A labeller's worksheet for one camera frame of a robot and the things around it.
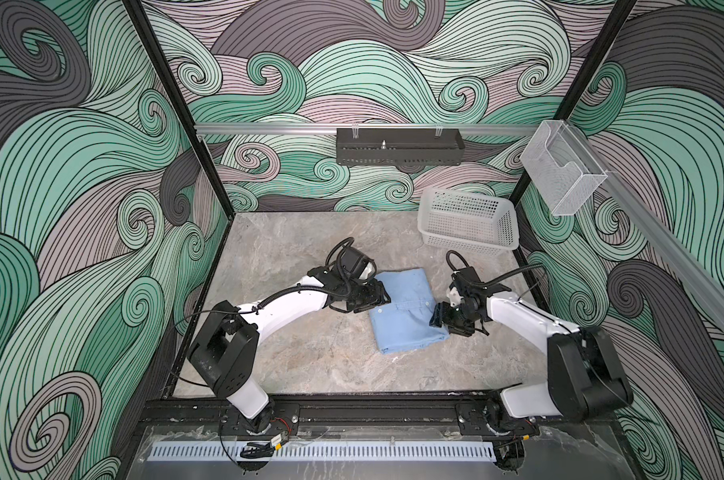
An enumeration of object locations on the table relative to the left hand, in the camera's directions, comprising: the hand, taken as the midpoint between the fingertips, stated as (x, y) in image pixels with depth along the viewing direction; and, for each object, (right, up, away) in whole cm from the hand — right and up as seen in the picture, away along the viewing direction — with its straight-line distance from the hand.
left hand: (387, 301), depth 81 cm
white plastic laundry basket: (+36, +25, +37) cm, 57 cm away
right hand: (+16, -9, +6) cm, 20 cm away
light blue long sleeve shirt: (+6, -8, +6) cm, 12 cm away
